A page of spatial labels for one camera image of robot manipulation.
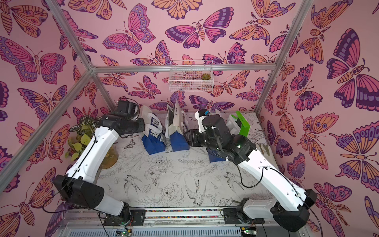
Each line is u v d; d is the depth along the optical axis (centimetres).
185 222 73
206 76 92
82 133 85
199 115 57
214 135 46
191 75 95
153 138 86
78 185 40
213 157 94
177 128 79
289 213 37
